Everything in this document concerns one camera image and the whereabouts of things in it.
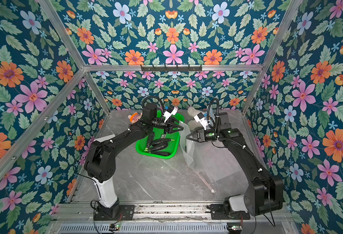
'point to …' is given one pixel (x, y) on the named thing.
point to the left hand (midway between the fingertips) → (182, 126)
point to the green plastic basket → (159, 133)
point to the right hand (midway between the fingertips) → (191, 135)
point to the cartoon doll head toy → (135, 117)
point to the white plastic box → (104, 138)
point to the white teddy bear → (193, 124)
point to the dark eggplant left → (151, 137)
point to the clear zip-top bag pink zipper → (198, 173)
